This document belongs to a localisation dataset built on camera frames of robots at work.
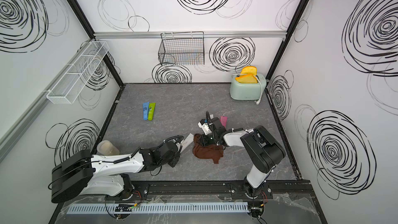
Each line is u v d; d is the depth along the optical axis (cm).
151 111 102
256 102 107
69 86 73
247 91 102
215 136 74
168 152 64
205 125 85
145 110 102
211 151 85
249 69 99
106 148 79
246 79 96
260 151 47
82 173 42
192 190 75
